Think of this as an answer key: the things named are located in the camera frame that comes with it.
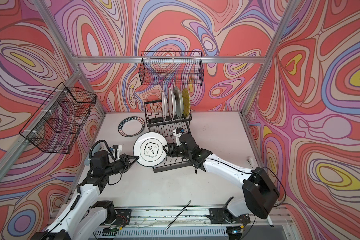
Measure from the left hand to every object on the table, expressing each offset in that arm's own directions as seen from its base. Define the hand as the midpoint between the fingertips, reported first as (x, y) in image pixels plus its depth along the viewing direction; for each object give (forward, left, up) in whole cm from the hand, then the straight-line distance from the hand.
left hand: (140, 157), depth 79 cm
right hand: (+4, -15, +1) cm, 15 cm away
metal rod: (-25, -20, -16) cm, 36 cm away
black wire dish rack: (+29, -14, -13) cm, 35 cm away
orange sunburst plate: (+52, -15, -11) cm, 55 cm away
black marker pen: (-28, -65, -14) cm, 72 cm away
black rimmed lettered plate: (+34, +16, -15) cm, 40 cm away
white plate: (+6, -4, 0) cm, 7 cm away
